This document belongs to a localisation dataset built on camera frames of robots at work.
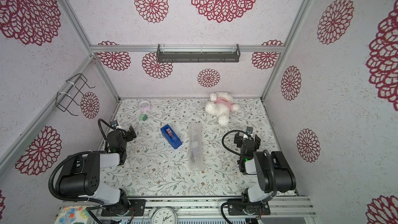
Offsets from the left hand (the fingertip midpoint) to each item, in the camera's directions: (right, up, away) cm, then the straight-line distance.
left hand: (125, 129), depth 93 cm
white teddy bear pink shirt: (+60, +16, +11) cm, 63 cm away
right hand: (+74, -1, -2) cm, 74 cm away
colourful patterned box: (-10, -35, -25) cm, 45 cm away
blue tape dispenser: (+28, -5, -1) cm, 29 cm away
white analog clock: (+29, -36, -25) cm, 53 cm away
